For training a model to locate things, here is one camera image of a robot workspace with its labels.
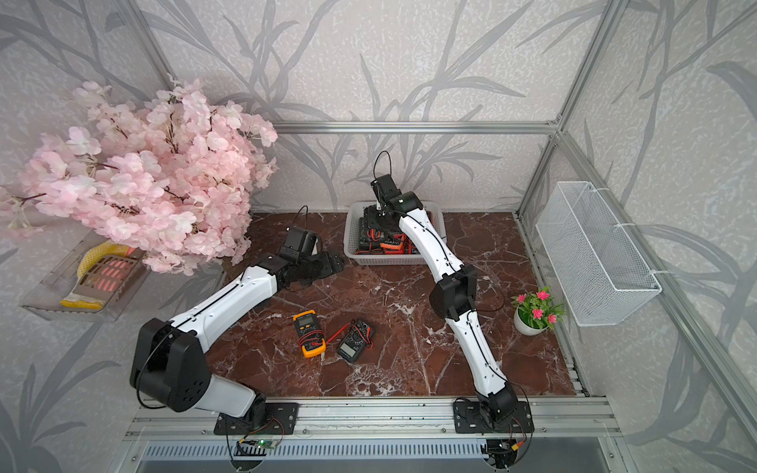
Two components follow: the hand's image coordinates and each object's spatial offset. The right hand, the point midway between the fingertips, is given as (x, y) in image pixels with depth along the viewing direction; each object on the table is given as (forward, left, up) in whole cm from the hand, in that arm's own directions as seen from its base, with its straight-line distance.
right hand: (373, 221), depth 95 cm
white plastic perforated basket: (+13, +8, -8) cm, 17 cm away
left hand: (-16, +10, -2) cm, 19 cm away
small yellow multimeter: (-33, +17, -12) cm, 39 cm away
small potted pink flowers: (-30, -45, -5) cm, 55 cm away
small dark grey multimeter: (-33, +4, -13) cm, 36 cm away
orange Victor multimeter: (-2, -11, -11) cm, 15 cm away
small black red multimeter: (-6, -1, +3) cm, 6 cm away
